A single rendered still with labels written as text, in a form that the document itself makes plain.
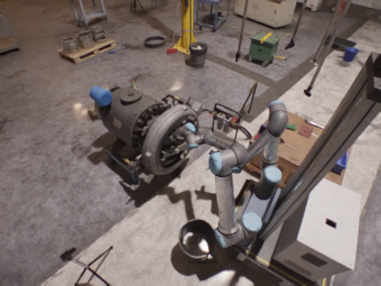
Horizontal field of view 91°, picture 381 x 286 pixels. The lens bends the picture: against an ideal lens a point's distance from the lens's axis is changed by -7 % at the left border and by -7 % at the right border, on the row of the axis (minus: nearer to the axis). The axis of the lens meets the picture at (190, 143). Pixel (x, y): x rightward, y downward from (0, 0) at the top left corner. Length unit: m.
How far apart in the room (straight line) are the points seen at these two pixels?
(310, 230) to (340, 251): 0.19
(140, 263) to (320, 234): 1.52
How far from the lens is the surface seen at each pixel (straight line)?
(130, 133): 2.01
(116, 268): 2.23
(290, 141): 2.48
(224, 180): 1.19
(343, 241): 1.60
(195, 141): 1.66
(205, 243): 2.04
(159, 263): 2.15
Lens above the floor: 2.09
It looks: 48 degrees down
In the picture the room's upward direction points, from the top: straight up
